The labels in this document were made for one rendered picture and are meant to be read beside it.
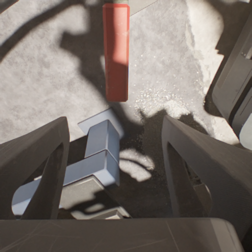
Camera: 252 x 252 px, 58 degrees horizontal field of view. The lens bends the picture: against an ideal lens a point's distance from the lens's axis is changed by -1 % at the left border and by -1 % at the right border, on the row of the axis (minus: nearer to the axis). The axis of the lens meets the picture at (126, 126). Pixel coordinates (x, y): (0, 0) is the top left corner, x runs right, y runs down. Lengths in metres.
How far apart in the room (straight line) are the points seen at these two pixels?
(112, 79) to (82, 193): 0.50
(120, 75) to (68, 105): 0.60
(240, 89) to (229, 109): 0.06
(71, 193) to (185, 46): 0.53
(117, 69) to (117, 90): 0.02
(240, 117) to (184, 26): 0.29
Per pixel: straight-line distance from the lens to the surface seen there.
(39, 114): 0.84
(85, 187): 0.65
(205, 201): 0.60
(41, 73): 0.76
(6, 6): 0.25
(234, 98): 0.66
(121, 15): 0.19
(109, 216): 0.72
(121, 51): 0.20
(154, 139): 0.86
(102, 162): 0.63
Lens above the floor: 0.67
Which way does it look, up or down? 54 degrees down
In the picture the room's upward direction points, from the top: 177 degrees clockwise
